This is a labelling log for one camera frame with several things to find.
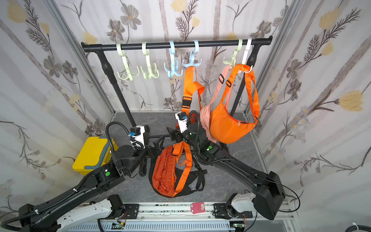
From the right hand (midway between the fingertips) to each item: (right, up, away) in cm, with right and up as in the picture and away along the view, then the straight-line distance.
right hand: (176, 123), depth 69 cm
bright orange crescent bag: (+25, -2, +8) cm, 27 cm away
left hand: (-8, -6, -3) cm, 10 cm away
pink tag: (+11, -45, +6) cm, 46 cm away
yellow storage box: (-47, -16, +11) cm, 51 cm away
